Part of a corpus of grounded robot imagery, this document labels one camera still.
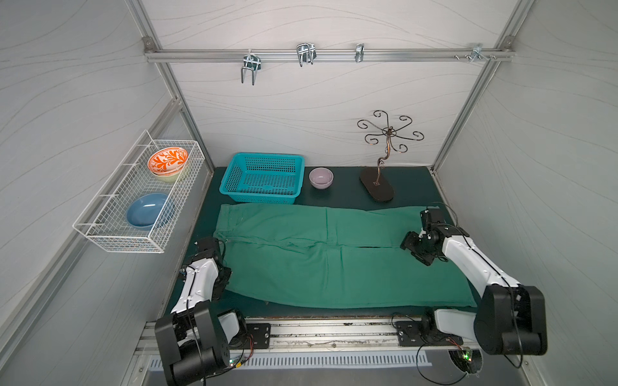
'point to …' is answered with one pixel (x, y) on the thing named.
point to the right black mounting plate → (417, 334)
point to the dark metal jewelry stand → (372, 178)
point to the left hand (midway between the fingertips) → (221, 285)
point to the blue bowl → (143, 210)
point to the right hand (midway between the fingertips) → (410, 248)
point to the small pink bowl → (321, 178)
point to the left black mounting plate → (260, 334)
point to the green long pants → (335, 257)
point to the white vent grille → (397, 361)
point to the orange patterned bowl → (167, 162)
